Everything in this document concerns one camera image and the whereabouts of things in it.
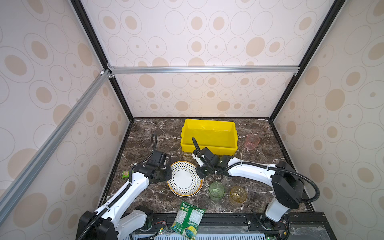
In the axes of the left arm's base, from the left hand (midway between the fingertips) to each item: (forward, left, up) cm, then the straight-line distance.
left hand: (174, 172), depth 81 cm
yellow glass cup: (-9, -35, -8) cm, 37 cm away
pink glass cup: (+26, -51, -8) cm, 57 cm away
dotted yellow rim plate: (-3, -6, -7) cm, 10 cm away
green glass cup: (-7, -24, -8) cm, 26 cm away
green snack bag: (-22, -8, -6) cm, 24 cm away
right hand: (+2, -13, -3) cm, 13 cm away
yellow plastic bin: (+33, -30, -12) cm, 47 cm away
